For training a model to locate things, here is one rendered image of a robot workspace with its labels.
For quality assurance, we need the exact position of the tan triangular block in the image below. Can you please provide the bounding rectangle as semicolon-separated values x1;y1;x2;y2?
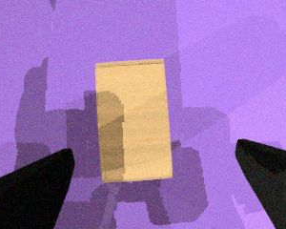
94;58;165;68
94;64;173;183

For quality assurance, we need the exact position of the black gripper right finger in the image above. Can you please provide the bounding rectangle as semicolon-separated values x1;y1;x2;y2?
235;138;286;229

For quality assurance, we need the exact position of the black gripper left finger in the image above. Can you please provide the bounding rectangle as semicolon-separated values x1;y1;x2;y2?
0;149;75;229

